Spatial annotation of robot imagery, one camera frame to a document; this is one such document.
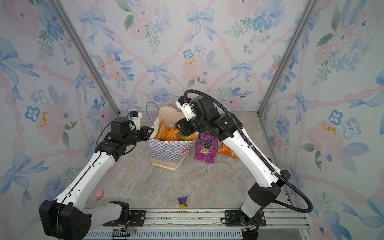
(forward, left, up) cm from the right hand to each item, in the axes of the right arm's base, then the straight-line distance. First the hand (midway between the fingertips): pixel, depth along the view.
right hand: (179, 122), depth 65 cm
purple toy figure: (-25, -1, -33) cm, 42 cm away
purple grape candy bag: (+8, -14, -33) cm, 36 cm away
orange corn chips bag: (+8, -26, -36) cm, 45 cm away
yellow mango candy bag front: (+12, +11, -26) cm, 30 cm away
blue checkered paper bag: (-4, +7, -21) cm, 23 cm away
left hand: (+5, +15, -10) cm, 19 cm away
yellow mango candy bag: (+10, +6, -24) cm, 27 cm away
